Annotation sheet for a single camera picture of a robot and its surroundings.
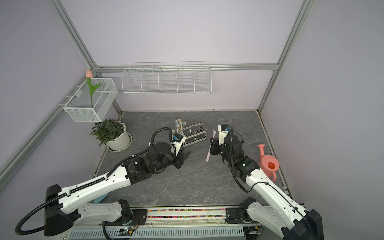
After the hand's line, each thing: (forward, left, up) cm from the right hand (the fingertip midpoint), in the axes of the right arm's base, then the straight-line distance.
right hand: (210, 138), depth 76 cm
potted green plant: (+8, +57, -7) cm, 58 cm away
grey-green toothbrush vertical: (+17, +20, -6) cm, 27 cm away
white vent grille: (-38, +26, -24) cm, 52 cm away
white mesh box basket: (+11, +66, +12) cm, 68 cm away
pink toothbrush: (+1, -1, +4) cm, 4 cm away
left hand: (-8, +12, +1) cm, 14 cm away
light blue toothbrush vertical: (+13, +18, -5) cm, 23 cm away
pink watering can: (-9, -32, -12) cm, 35 cm away
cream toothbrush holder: (+12, +10, -13) cm, 21 cm away
